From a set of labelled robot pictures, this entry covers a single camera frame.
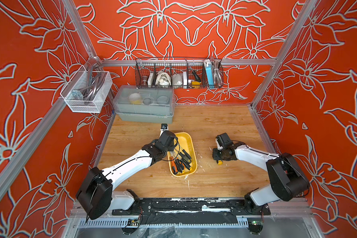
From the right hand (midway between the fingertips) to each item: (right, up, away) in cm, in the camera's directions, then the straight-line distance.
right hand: (212, 155), depth 91 cm
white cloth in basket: (-31, +47, -1) cm, 57 cm away
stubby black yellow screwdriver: (+3, -3, -5) cm, 7 cm away
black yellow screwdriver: (-17, 0, -4) cm, 18 cm away
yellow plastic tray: (-17, +9, -1) cm, 19 cm away
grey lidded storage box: (-51, +33, +8) cm, 61 cm away
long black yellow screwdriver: (-18, -4, -6) cm, 19 cm away
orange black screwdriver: (-24, -5, -9) cm, 26 cm away
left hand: (-27, +11, -6) cm, 30 cm away
